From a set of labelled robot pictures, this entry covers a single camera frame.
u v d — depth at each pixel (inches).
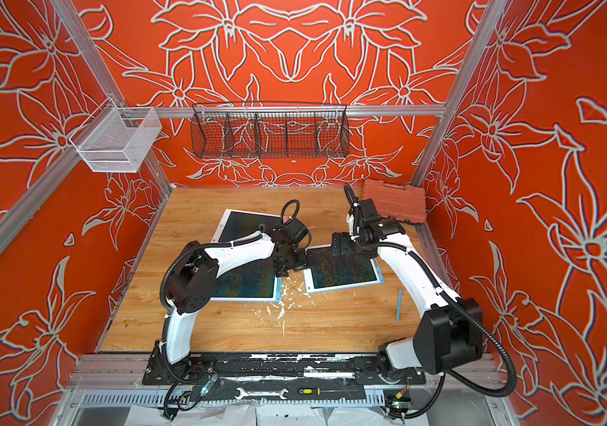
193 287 20.0
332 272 36.4
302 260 32.1
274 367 29.2
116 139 36.1
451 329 15.8
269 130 39.4
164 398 27.2
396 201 42.9
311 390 27.5
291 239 29.2
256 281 35.4
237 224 42.5
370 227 22.5
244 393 27.5
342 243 28.6
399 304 33.4
